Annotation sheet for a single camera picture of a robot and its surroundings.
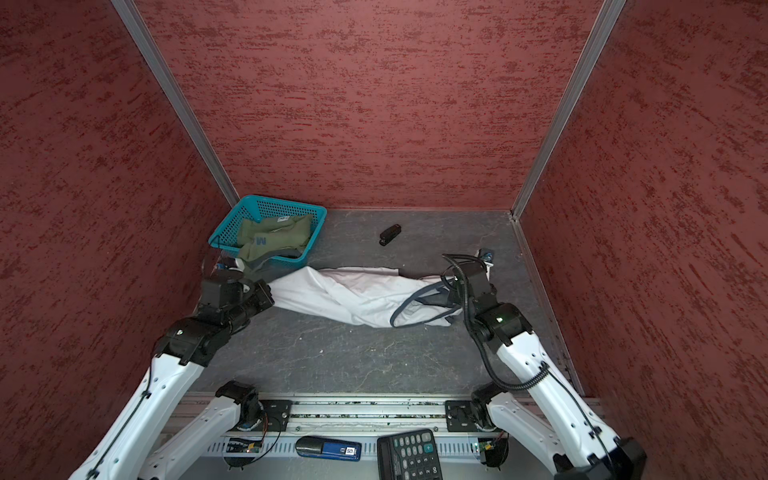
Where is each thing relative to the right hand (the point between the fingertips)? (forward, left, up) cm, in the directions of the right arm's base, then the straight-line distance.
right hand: (463, 283), depth 76 cm
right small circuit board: (-34, -5, -22) cm, 41 cm away
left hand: (-1, +50, +1) cm, 50 cm away
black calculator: (-35, +16, -19) cm, 42 cm away
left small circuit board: (-31, +57, -22) cm, 69 cm away
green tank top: (+23, +61, -6) cm, 66 cm away
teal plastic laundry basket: (+45, +71, -13) cm, 85 cm away
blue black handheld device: (-33, +35, -16) cm, 50 cm away
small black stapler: (+35, +19, -19) cm, 44 cm away
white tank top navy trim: (+2, +26, -8) cm, 27 cm away
